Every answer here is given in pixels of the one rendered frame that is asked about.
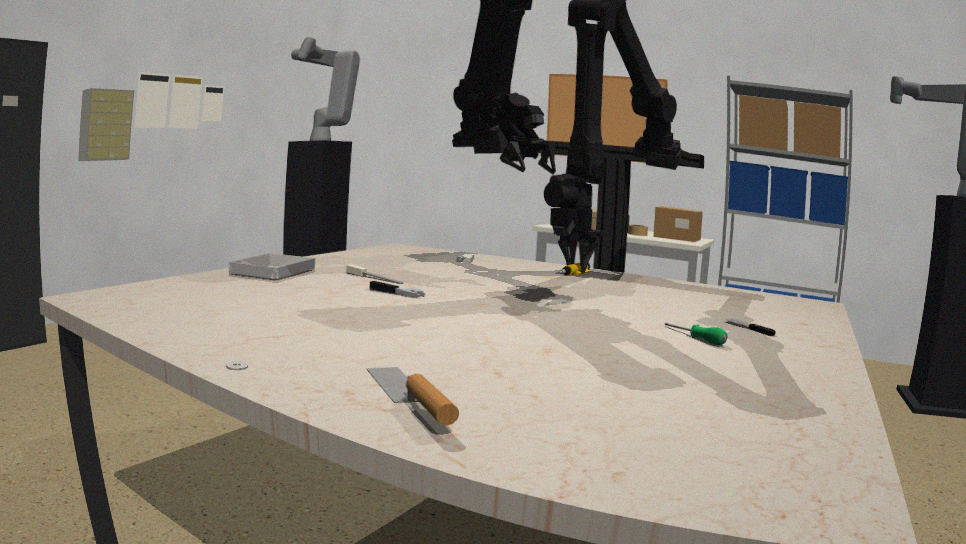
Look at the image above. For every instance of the green-handled screwdriver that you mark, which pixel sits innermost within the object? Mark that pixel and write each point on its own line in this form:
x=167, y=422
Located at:
x=714, y=335

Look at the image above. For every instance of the trowel with wooden handle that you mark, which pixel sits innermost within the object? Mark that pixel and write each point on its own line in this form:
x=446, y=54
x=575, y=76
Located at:
x=400, y=389

